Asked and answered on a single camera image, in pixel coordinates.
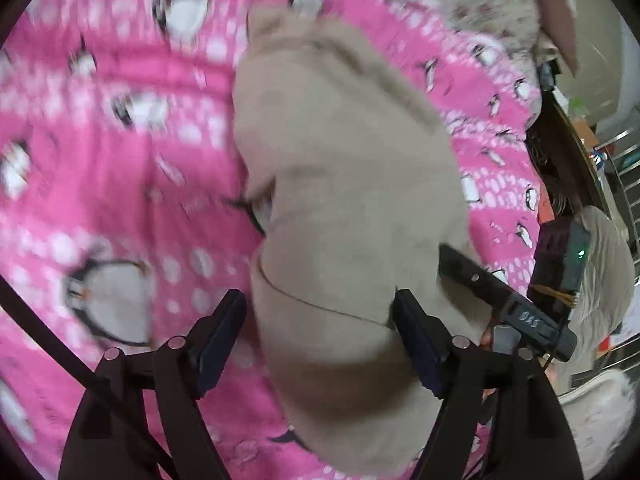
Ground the dusty pink pillow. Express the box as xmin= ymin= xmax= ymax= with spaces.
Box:
xmin=536 ymin=0 xmax=579 ymax=76

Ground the black cable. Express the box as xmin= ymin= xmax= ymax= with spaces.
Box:
xmin=0 ymin=274 xmax=181 ymax=480

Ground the beige garment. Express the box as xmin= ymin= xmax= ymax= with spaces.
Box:
xmin=233 ymin=4 xmax=491 ymax=477

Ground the pink penguin blanket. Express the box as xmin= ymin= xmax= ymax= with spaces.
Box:
xmin=1 ymin=0 xmax=541 ymax=479

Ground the dark wooden bedside table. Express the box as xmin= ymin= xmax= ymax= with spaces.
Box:
xmin=525 ymin=91 xmax=612 ymax=219

